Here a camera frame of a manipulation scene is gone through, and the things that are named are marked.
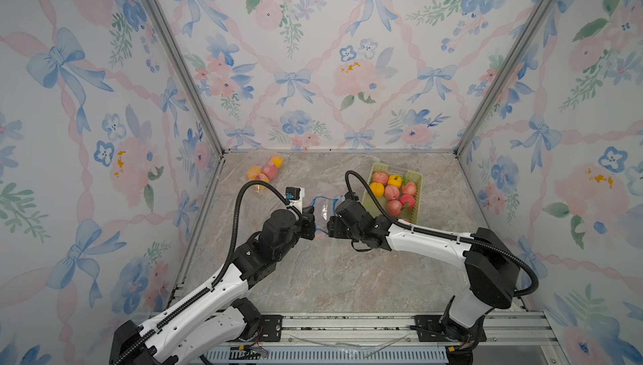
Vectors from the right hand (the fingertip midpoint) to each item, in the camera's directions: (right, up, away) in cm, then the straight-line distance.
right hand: (335, 225), depth 86 cm
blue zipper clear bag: (-3, +5, 0) cm, 6 cm away
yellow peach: (-24, +24, +25) cm, 42 cm away
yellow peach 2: (-34, +18, +21) cm, 44 cm away
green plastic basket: (+26, +11, +16) cm, 33 cm away
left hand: (-7, +7, -12) cm, 16 cm away
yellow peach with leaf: (+26, +15, +18) cm, 35 cm away
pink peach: (-27, +20, +22) cm, 40 cm away
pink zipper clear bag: (-29, +16, +18) cm, 38 cm away
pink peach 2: (+23, +5, +9) cm, 25 cm away
